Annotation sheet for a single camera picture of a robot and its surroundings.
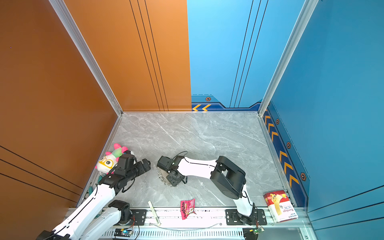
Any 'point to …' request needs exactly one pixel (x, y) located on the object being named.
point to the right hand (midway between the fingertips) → (176, 179)
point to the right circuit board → (257, 230)
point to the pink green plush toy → (107, 163)
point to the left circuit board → (119, 232)
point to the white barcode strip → (154, 213)
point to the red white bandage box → (280, 207)
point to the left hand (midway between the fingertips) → (145, 163)
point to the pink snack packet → (187, 207)
